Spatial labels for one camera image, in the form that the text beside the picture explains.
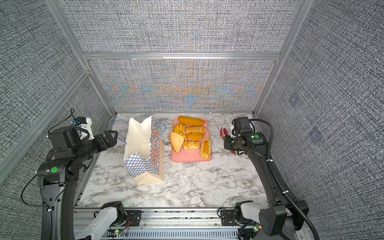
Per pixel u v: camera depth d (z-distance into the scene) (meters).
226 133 0.86
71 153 0.43
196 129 1.04
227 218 0.73
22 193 0.36
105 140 0.56
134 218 0.73
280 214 0.37
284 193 0.39
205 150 0.94
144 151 0.97
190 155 0.95
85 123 0.54
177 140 0.99
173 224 0.73
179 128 1.06
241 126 0.57
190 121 1.10
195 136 1.00
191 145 0.95
